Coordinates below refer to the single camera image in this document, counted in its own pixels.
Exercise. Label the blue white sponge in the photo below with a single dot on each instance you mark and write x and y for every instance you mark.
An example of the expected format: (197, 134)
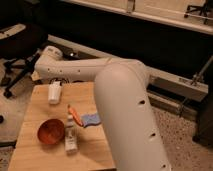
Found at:
(90, 120)

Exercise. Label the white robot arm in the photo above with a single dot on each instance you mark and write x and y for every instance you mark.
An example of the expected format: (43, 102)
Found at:
(121, 98)

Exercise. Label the orange ceramic bowl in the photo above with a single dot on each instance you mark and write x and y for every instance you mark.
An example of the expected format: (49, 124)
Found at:
(51, 132)

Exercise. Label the orange carrot toy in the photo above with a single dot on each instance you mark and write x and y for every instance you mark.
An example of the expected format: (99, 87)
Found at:
(73, 112)

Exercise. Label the white cylindrical container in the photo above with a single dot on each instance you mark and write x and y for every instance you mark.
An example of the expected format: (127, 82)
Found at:
(54, 92)

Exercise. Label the white plastic bottle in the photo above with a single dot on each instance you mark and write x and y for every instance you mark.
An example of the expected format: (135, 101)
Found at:
(70, 136)

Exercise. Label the wooden table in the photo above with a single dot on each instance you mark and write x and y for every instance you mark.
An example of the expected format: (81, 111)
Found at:
(30, 154)

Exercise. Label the black office chair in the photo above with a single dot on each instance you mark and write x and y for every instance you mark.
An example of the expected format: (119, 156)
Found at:
(20, 41)

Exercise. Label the metal floor rail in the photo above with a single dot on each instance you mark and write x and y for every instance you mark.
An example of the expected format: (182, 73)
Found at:
(197, 95)

